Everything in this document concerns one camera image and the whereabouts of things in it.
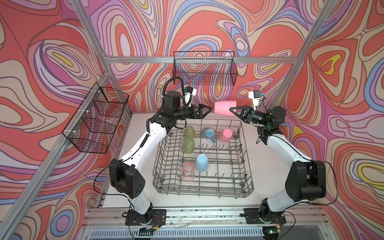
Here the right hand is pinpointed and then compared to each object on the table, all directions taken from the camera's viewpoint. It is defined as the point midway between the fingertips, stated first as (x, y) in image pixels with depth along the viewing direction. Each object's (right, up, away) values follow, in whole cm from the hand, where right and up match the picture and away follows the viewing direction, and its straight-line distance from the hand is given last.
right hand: (230, 113), depth 70 cm
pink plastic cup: (+2, -12, +19) cm, 22 cm away
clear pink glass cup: (-20, -30, +7) cm, 37 cm away
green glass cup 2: (-21, -19, +20) cm, 34 cm away
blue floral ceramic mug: (-9, -11, +17) cm, 22 cm away
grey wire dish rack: (+4, -36, +19) cm, 41 cm away
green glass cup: (-20, -11, +23) cm, 32 cm away
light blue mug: (-13, -26, +9) cm, 30 cm away
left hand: (-11, +2, +1) cm, 11 cm away
